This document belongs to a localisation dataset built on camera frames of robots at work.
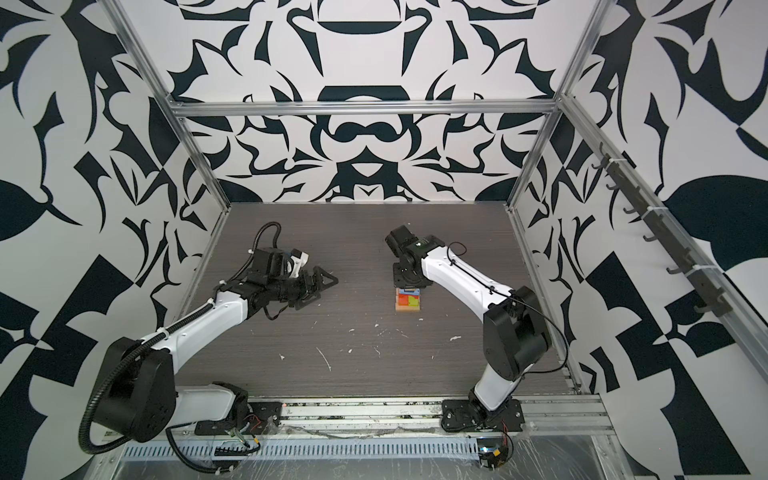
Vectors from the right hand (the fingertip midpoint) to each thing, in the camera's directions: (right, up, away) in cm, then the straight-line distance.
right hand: (408, 279), depth 87 cm
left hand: (-21, 0, -4) cm, 22 cm away
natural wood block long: (0, -9, +5) cm, 10 cm away
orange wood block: (-1, -8, +6) cm, 10 cm away
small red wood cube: (0, -6, +5) cm, 7 cm away
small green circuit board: (+19, -40, -15) cm, 47 cm away
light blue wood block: (+3, -4, +2) cm, 5 cm away
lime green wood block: (+2, -8, +5) cm, 9 cm away
